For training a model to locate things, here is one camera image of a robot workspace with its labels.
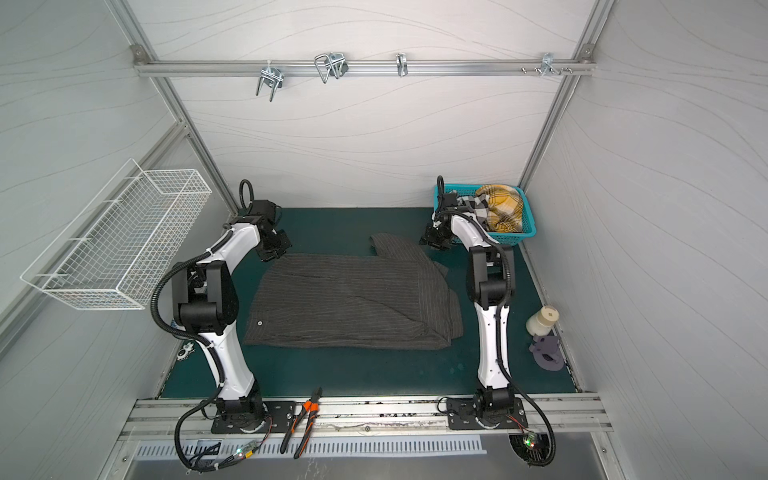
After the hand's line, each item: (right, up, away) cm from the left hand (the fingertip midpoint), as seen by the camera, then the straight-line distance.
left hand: (289, 245), depth 99 cm
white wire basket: (-29, -2, -32) cm, 43 cm away
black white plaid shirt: (+67, +15, +11) cm, 69 cm away
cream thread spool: (+76, -21, -17) cm, 81 cm away
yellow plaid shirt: (+75, +13, +6) cm, 76 cm away
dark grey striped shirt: (+36, -17, -4) cm, 40 cm away
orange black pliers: (+14, -41, -24) cm, 49 cm away
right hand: (+48, +2, +7) cm, 49 cm away
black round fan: (+69, -49, -27) cm, 88 cm away
